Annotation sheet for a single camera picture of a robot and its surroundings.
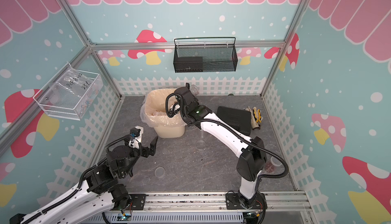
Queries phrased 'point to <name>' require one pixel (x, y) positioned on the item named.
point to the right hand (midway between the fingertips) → (189, 86)
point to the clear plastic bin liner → (153, 111)
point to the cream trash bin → (168, 133)
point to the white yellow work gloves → (255, 116)
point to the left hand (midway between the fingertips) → (148, 136)
